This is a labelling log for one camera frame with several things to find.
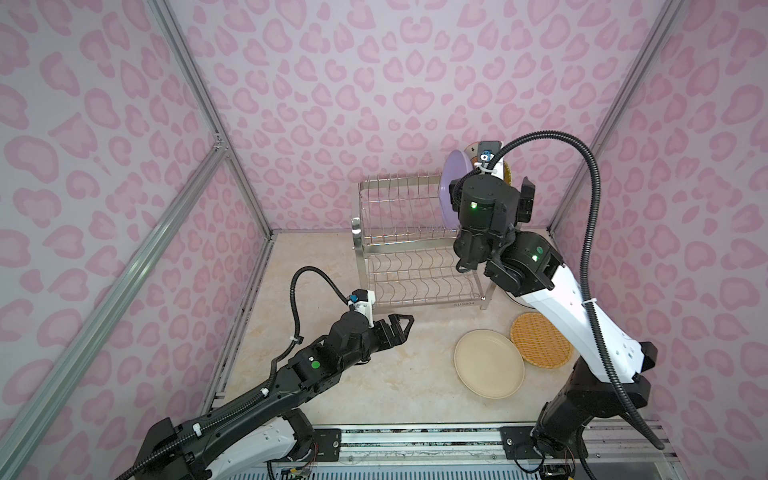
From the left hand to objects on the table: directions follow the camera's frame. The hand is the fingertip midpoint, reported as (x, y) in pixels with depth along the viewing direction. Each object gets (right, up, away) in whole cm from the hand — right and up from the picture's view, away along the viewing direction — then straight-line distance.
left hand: (406, 320), depth 72 cm
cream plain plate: (+24, -16, +14) cm, 31 cm away
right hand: (+16, +30, -16) cm, 38 cm away
